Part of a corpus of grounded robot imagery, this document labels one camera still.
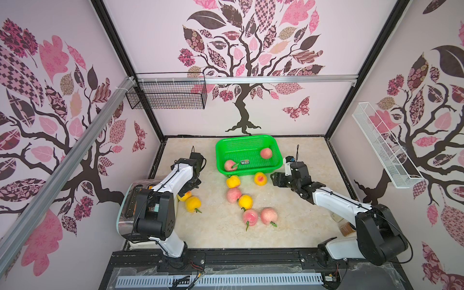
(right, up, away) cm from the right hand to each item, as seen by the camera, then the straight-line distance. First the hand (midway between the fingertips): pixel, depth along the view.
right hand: (276, 177), depth 90 cm
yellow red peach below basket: (-8, -1, +3) cm, 8 cm away
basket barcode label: (-15, +7, +17) cm, 24 cm away
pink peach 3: (-22, -8, -2) cm, 23 cm away
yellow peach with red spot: (-47, -10, -2) cm, 48 cm away
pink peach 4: (-14, -17, -10) cm, 24 cm away
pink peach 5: (-6, -16, -10) cm, 20 cm away
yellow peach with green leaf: (-41, -13, -4) cm, 43 cm away
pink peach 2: (-25, +6, +8) cm, 27 cm away
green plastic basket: (-14, +14, +21) cm, 29 cm away
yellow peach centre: (-16, -11, -4) cm, 20 cm away
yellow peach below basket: (-22, -3, +3) cm, 22 cm away
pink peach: (-2, +12, +14) cm, 19 cm away
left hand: (-45, -6, -2) cm, 46 cm away
